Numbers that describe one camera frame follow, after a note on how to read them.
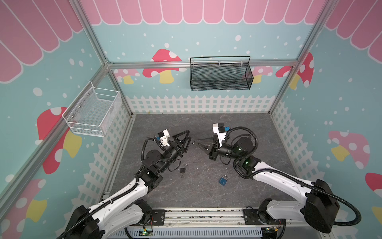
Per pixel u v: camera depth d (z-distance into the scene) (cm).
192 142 62
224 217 76
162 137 66
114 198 46
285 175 48
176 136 62
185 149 67
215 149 56
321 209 39
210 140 59
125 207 50
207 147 60
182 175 87
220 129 56
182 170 89
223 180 86
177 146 59
